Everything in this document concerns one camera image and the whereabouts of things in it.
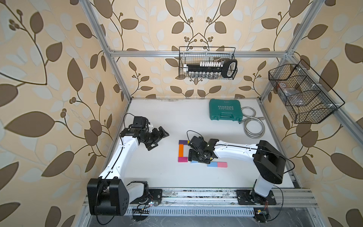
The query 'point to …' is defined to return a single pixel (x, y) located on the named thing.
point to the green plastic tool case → (228, 109)
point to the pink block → (222, 164)
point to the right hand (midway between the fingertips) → (193, 159)
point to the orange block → (181, 150)
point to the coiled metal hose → (251, 118)
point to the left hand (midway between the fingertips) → (161, 137)
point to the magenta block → (183, 159)
